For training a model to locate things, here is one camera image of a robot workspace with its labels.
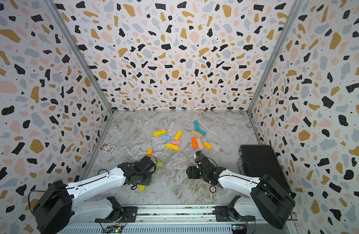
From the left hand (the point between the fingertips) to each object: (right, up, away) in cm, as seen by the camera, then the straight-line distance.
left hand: (149, 178), depth 84 cm
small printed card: (-32, +16, +14) cm, 38 cm away
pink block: (+14, +19, +17) cm, 29 cm away
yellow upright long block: (+15, +23, +23) cm, 36 cm away
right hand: (+24, +4, +3) cm, 25 cm away
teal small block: (+33, +25, +25) cm, 49 cm away
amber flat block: (+36, +17, +17) cm, 43 cm away
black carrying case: (+65, +9, +4) cm, 66 cm away
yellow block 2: (-2, -3, -6) cm, 7 cm away
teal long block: (+29, +30, +29) cm, 51 cm away
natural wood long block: (+31, +17, +17) cm, 39 cm away
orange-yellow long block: (-3, +13, +14) cm, 19 cm away
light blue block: (+6, +22, +22) cm, 32 cm away
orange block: (+27, +18, +18) cm, 37 cm away
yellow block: (+1, +25, +23) cm, 34 cm away
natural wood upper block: (+28, +24, +23) cm, 44 cm away
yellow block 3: (+12, +16, +16) cm, 26 cm away
